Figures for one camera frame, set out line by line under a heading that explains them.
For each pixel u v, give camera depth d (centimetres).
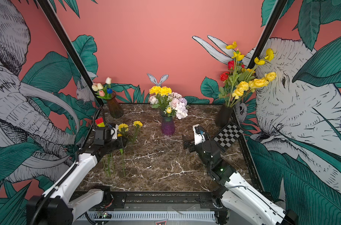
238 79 87
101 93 86
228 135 98
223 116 100
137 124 102
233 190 50
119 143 73
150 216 70
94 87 88
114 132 68
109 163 88
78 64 93
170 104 79
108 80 93
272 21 74
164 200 76
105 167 84
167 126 99
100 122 102
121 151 92
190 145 62
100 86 90
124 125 101
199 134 58
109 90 88
